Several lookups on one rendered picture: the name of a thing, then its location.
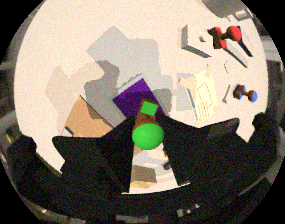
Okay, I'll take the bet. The purple ink pad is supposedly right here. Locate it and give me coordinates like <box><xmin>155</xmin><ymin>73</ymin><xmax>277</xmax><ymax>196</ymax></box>
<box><xmin>107</xmin><ymin>73</ymin><xmax>170</xmax><ymax>120</ymax></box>

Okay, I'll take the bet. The rubber stamp with red knob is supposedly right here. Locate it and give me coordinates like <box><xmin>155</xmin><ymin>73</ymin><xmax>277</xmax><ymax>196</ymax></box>
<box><xmin>207</xmin><ymin>26</ymin><xmax>242</xmax><ymax>49</ymax></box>

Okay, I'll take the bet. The wooden stamp with green knob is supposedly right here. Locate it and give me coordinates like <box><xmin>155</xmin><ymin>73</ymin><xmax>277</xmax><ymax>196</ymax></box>
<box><xmin>131</xmin><ymin>96</ymin><xmax>165</xmax><ymax>151</ymax></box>

